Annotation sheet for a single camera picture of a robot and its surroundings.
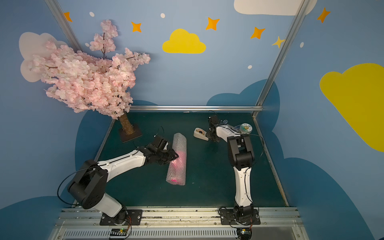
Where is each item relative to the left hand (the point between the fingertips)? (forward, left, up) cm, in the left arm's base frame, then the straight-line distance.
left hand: (177, 155), depth 89 cm
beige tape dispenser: (+20, -14, -4) cm, 25 cm away
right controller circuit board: (-37, -36, -11) cm, 53 cm away
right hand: (+21, -24, -7) cm, 33 cm away
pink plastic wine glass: (-10, -1, 0) cm, 10 cm away
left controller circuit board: (-38, +27, -10) cm, 48 cm away
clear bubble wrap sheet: (+7, -1, +1) cm, 7 cm away
